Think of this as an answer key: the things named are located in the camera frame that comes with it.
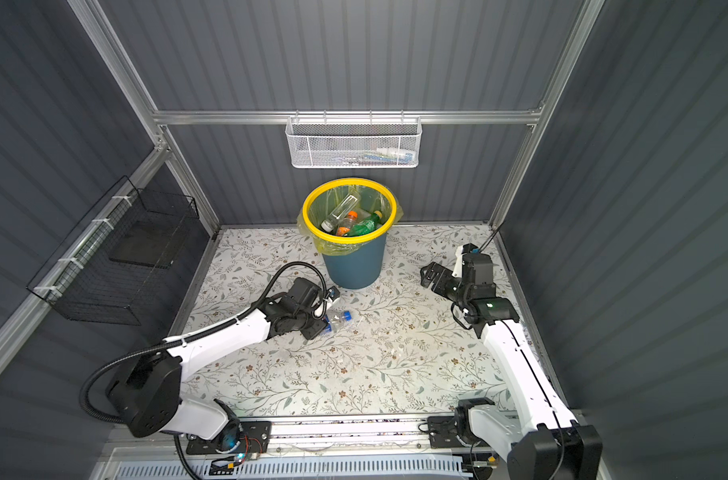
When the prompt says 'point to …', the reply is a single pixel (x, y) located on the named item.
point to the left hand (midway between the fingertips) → (318, 315)
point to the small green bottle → (366, 226)
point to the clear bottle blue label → (337, 318)
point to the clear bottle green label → (348, 204)
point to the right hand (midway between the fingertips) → (438, 277)
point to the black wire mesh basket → (111, 267)
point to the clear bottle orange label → (346, 225)
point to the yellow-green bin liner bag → (327, 201)
